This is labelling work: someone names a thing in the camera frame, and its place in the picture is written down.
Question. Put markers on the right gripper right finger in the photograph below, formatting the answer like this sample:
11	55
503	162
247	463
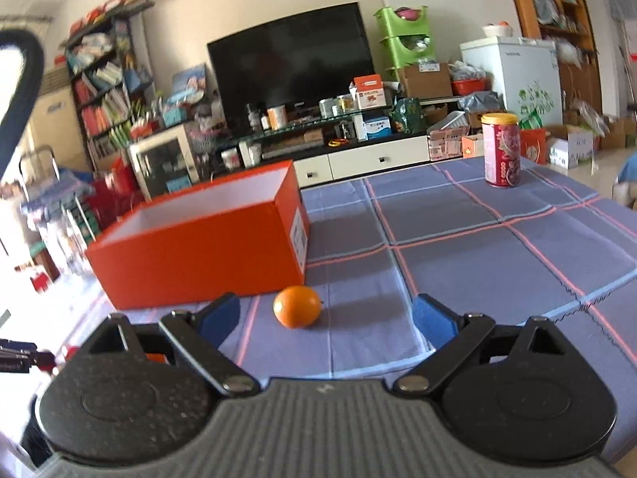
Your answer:
520	394

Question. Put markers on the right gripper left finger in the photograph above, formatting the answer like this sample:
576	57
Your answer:
135	392

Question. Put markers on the lone small orange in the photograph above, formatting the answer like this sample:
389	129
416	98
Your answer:
297	307

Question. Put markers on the blue plaid bed cover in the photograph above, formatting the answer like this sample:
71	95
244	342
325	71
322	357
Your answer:
551	246

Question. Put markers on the orange cardboard box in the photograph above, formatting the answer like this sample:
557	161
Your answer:
247	233

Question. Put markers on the small glass door cabinet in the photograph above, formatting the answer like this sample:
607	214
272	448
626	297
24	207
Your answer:
163	162

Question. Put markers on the white air conditioner unit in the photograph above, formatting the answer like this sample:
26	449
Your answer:
54	121

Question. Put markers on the red can yellow lid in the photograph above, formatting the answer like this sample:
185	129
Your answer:
501	149

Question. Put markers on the white tv cabinet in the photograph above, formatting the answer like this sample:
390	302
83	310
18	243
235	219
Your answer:
324	165

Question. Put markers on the dark bookshelf with books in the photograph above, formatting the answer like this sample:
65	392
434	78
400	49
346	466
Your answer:
108	82

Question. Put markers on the white chest freezer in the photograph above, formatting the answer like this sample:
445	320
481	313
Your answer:
523	72

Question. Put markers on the green stacking bins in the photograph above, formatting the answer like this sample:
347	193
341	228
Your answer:
406	37

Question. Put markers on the black flat television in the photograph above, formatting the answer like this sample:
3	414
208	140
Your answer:
300	59

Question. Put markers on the wooden display shelf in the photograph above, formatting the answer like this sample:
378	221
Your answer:
566	20

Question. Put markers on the white wire trolley cart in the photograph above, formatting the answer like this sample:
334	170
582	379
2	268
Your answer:
56	206

